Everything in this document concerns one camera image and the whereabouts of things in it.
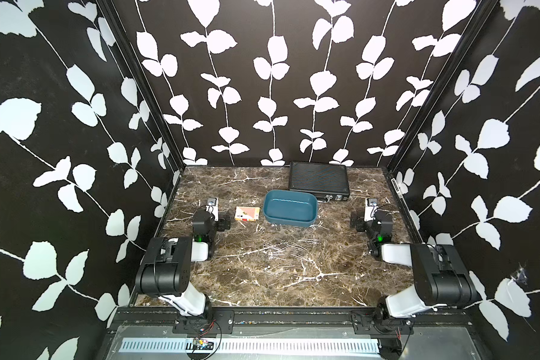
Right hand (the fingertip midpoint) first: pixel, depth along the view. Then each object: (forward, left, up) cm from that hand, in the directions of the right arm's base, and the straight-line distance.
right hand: (362, 207), depth 95 cm
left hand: (-1, +63, 0) cm, 63 cm away
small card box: (+1, +51, -7) cm, 51 cm away
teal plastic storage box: (+7, +29, -11) cm, 31 cm away
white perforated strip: (-49, +44, -8) cm, 66 cm away
